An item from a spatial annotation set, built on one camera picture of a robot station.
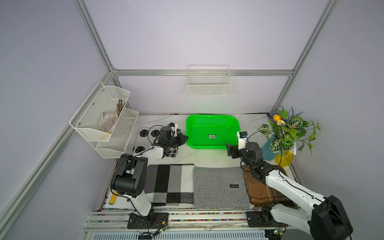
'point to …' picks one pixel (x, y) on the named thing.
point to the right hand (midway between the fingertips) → (232, 144)
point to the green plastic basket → (211, 131)
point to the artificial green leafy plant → (286, 127)
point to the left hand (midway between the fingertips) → (187, 138)
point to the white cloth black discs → (146, 137)
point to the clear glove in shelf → (107, 120)
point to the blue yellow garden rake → (113, 198)
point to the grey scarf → (220, 187)
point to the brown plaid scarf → (260, 195)
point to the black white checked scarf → (170, 185)
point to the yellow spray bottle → (285, 159)
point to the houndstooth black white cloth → (172, 152)
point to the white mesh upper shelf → (96, 118)
